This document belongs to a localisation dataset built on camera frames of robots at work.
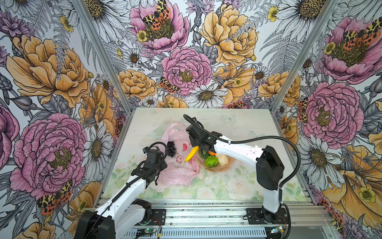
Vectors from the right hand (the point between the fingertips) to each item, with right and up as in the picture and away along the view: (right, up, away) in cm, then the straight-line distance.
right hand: (197, 138), depth 88 cm
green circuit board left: (-24, -42, -17) cm, 52 cm away
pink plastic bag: (-11, -17, -8) cm, 21 cm away
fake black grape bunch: (-16, -7, +6) cm, 19 cm away
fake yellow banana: (-3, -8, -5) cm, 10 cm away
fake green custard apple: (+8, -13, -3) cm, 15 cm away
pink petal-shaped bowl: (+12, -17, -1) cm, 21 cm away
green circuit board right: (+38, -41, -17) cm, 59 cm away
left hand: (-21, -16, -2) cm, 26 cm away
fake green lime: (+3, -9, +1) cm, 9 cm away
